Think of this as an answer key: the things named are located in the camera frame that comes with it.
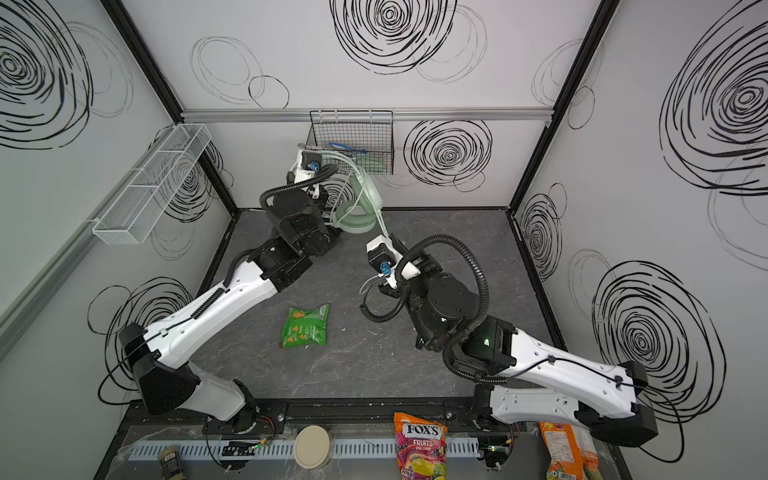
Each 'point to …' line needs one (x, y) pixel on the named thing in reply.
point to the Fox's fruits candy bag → (421, 446)
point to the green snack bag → (304, 327)
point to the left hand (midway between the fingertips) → (287, 176)
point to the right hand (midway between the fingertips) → (396, 238)
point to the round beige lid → (313, 447)
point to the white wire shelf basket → (130, 216)
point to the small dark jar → (170, 463)
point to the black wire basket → (365, 136)
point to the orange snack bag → (571, 452)
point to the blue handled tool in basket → (341, 147)
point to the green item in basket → (373, 164)
